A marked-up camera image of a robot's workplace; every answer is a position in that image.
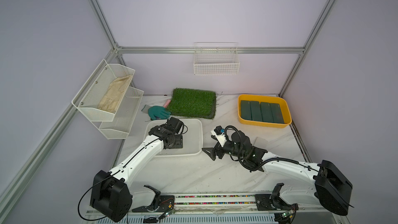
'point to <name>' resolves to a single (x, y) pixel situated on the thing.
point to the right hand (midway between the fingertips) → (209, 143)
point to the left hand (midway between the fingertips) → (172, 145)
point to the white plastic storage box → (192, 140)
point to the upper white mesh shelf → (99, 100)
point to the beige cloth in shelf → (115, 91)
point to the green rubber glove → (156, 112)
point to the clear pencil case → (261, 143)
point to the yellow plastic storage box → (283, 102)
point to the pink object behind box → (167, 103)
